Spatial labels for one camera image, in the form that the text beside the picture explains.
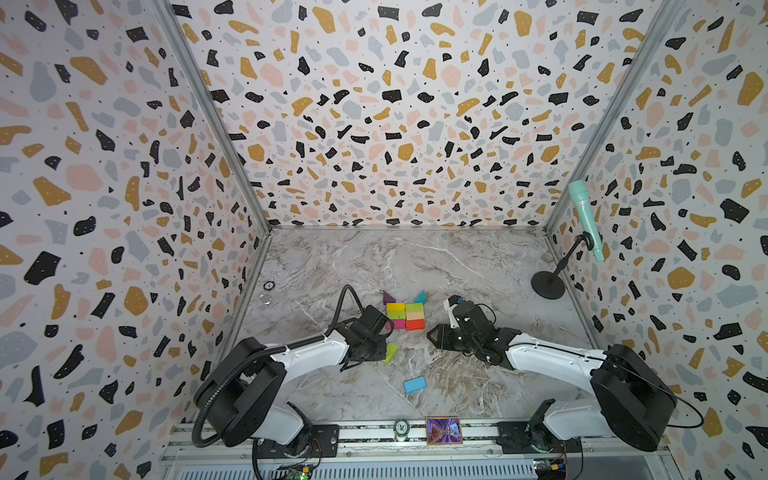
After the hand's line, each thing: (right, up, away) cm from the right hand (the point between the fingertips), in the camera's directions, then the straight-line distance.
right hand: (435, 336), depth 86 cm
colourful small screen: (+1, -21, -11) cm, 23 cm away
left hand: (-13, -5, +3) cm, 14 cm away
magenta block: (-11, +1, +9) cm, 14 cm away
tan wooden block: (-5, +4, +9) cm, 11 cm away
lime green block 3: (-13, -5, +2) cm, 14 cm away
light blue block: (-6, -13, -3) cm, 14 cm away
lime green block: (-5, +6, +12) cm, 14 cm away
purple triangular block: (-14, +9, +14) cm, 22 cm away
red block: (-5, +1, +8) cm, 10 cm away
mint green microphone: (+40, +41, -3) cm, 57 cm away
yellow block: (-12, +6, +12) cm, 18 cm away
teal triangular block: (-3, +9, +14) cm, 17 cm away
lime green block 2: (-11, +4, +10) cm, 15 cm away
